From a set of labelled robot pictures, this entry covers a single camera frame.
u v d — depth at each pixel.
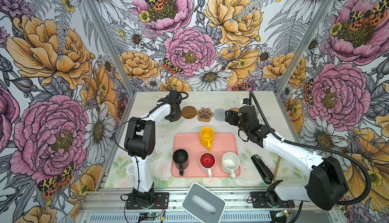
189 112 1.09
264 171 0.80
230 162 0.85
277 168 0.85
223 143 0.94
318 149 0.45
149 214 0.71
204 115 1.08
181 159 0.85
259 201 0.73
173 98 0.80
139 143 0.54
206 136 0.96
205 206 0.72
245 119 0.63
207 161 0.86
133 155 0.55
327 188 0.41
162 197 0.75
